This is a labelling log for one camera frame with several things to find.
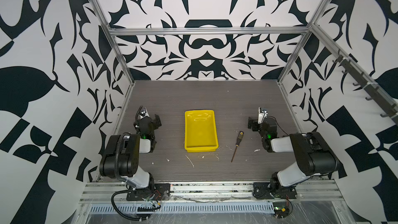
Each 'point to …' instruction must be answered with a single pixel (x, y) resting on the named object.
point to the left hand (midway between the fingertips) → (146, 115)
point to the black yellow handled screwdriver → (240, 137)
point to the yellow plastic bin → (200, 131)
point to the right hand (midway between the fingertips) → (259, 115)
